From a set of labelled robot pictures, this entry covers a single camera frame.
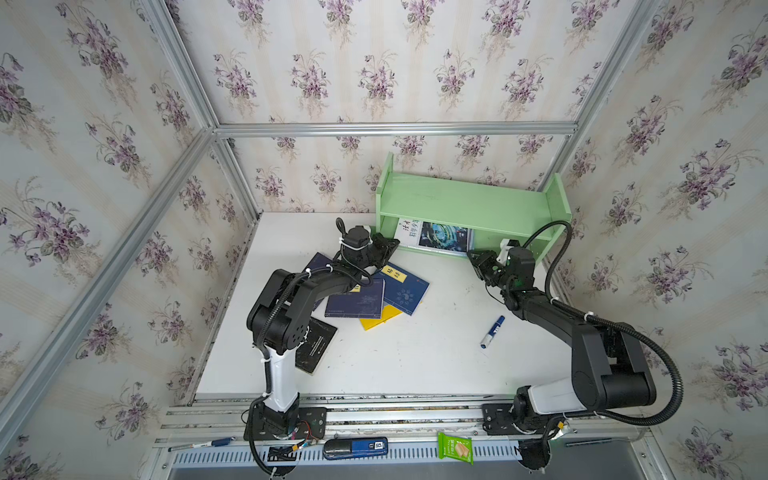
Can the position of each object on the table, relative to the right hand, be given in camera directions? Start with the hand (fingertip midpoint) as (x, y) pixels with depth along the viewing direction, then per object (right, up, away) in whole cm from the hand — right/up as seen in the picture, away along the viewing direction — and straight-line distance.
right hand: (465, 254), depth 88 cm
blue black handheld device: (-31, -43, -22) cm, 57 cm away
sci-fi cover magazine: (-8, +6, +7) cm, 12 cm away
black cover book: (-46, -28, -6) cm, 54 cm away
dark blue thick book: (-30, -16, +4) cm, 34 cm away
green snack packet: (-8, -45, -19) cm, 49 cm away
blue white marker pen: (+9, -22, 0) cm, 24 cm away
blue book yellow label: (-19, -12, +7) cm, 23 cm away
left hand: (-19, +6, +3) cm, 20 cm away
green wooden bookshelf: (+22, +11, +1) cm, 24 cm away
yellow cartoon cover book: (-23, -18, +4) cm, 30 cm away
